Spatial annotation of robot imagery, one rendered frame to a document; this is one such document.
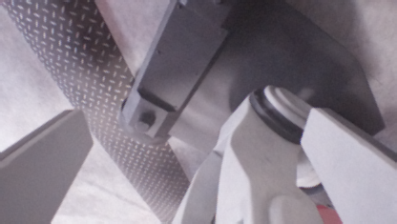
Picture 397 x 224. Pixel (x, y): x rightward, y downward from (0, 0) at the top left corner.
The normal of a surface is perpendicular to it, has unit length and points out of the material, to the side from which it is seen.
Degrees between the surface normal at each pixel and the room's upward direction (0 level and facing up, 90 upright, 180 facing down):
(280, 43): 0
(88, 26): 23
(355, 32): 0
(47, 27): 0
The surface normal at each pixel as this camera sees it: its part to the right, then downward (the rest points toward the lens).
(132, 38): -0.13, 0.54
